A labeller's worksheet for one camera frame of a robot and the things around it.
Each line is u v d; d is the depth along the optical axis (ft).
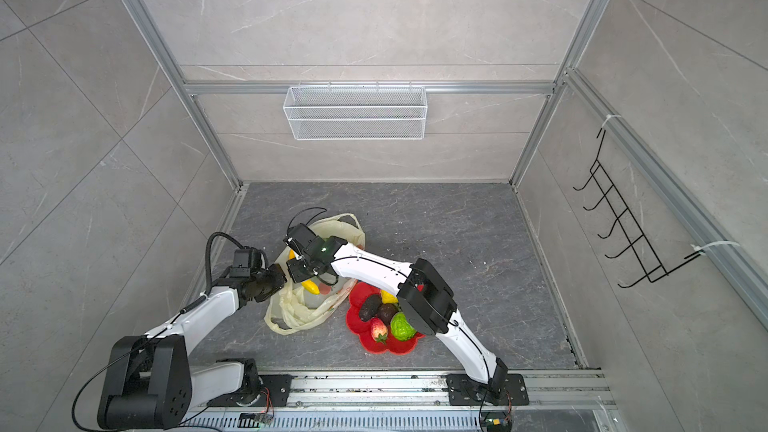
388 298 2.76
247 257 2.30
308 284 2.66
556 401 2.41
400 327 2.55
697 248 1.63
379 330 2.60
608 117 2.30
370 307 2.68
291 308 2.75
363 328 2.66
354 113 3.30
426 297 1.76
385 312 2.68
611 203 2.36
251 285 2.24
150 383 1.34
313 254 2.18
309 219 3.38
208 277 2.01
